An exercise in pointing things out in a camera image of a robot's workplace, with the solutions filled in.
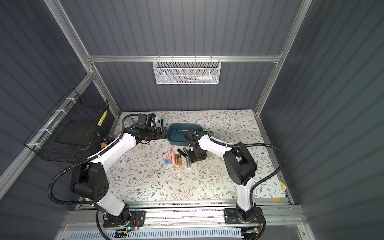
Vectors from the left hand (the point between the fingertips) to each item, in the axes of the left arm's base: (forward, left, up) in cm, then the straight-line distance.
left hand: (163, 134), depth 88 cm
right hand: (-11, -19, -12) cm, 26 cm away
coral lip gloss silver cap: (-9, -9, -15) cm, 20 cm away
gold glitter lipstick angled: (-2, -12, -16) cm, 20 cm away
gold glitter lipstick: (-9, -7, -15) cm, 19 cm away
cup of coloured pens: (-2, +35, -3) cm, 35 cm away
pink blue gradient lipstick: (-9, 0, -15) cm, 18 cm away
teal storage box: (+12, -5, -14) cm, 19 cm away
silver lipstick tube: (-10, -14, -15) cm, 23 cm away
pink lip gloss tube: (-6, -3, -16) cm, 17 cm away
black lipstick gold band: (-5, -10, -15) cm, 19 cm away
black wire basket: (-8, +42, +13) cm, 44 cm away
